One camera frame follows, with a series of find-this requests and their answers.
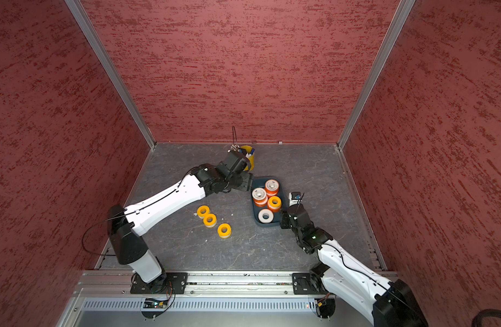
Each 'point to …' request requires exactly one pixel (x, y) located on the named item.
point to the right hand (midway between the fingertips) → (284, 214)
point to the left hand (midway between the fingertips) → (244, 182)
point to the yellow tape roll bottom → (224, 230)
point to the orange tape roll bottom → (259, 197)
